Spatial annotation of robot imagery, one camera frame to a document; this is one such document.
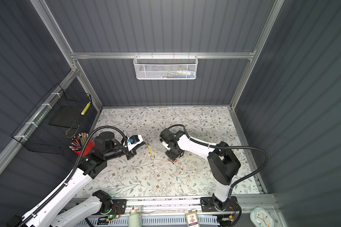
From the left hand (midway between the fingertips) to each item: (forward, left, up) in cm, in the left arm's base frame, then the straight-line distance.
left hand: (143, 140), depth 71 cm
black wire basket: (+10, +48, +2) cm, 50 cm away
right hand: (+1, -17, -20) cm, 26 cm away
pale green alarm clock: (-33, -56, -22) cm, 69 cm away
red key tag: (-5, -16, -14) cm, 22 cm away
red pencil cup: (+9, +42, -13) cm, 45 cm away
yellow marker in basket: (+22, +35, +2) cm, 41 cm away
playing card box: (-32, -23, -24) cm, 46 cm away
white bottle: (-31, +4, -18) cm, 36 cm away
